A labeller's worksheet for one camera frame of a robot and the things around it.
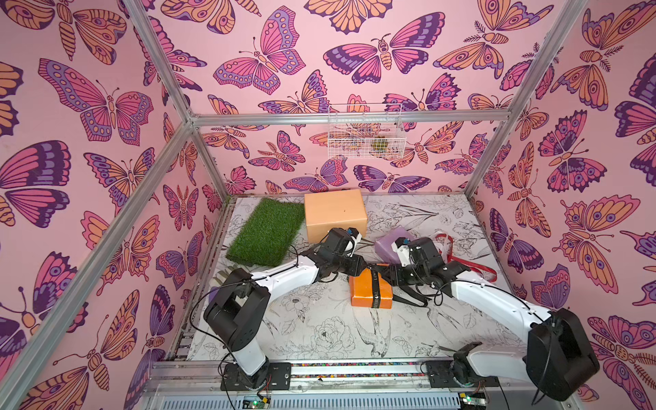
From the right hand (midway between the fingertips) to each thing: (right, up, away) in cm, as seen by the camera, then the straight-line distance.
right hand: (388, 272), depth 85 cm
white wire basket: (-5, +51, +10) cm, 52 cm away
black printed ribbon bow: (-5, -9, -4) cm, 10 cm away
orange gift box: (-9, -6, -2) cm, 11 cm away
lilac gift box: (0, +7, +9) cm, 11 cm away
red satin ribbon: (+26, +7, +16) cm, 31 cm away
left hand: (-8, +3, +2) cm, 8 cm away
